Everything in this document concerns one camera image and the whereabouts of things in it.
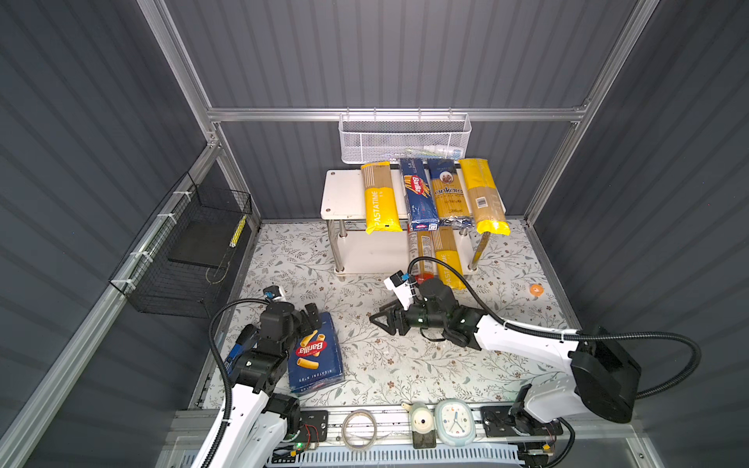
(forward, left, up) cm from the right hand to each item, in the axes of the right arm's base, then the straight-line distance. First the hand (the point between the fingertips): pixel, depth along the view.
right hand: (378, 318), depth 75 cm
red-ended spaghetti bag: (+30, -16, -8) cm, 35 cm away
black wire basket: (+8, +50, +13) cm, 52 cm away
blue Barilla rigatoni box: (-7, +17, -10) cm, 21 cm away
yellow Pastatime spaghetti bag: (+31, -23, -10) cm, 40 cm away
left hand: (+2, +21, 0) cm, 21 cm away
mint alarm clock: (-21, -19, -14) cm, 32 cm away
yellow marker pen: (+20, +39, +12) cm, 45 cm away
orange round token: (+19, -54, -17) cm, 60 cm away
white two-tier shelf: (+30, +7, -9) cm, 32 cm away
